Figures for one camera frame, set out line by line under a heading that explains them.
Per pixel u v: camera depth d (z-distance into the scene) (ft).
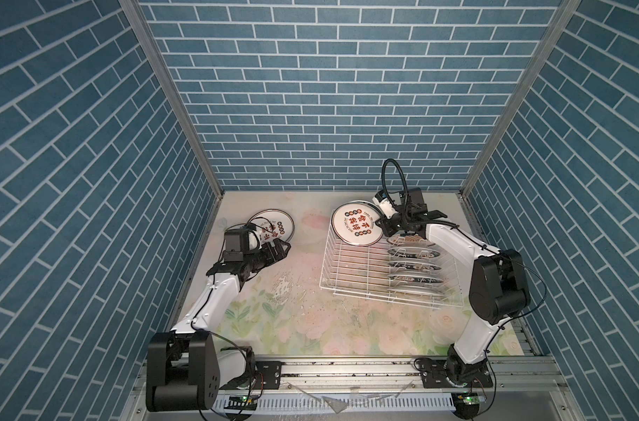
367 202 3.00
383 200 2.70
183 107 3.00
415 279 2.99
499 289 1.60
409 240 3.24
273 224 3.46
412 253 3.21
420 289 2.62
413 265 3.07
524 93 2.86
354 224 3.16
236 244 2.15
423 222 2.21
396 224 2.65
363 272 3.09
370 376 2.47
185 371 1.32
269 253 2.47
